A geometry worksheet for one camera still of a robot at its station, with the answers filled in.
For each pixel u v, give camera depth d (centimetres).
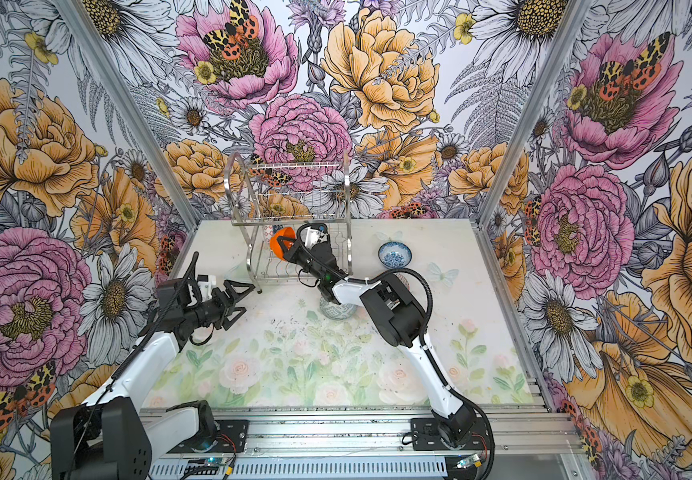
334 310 97
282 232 94
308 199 116
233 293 75
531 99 88
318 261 80
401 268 108
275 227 100
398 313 62
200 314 71
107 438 41
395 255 110
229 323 81
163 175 106
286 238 94
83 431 43
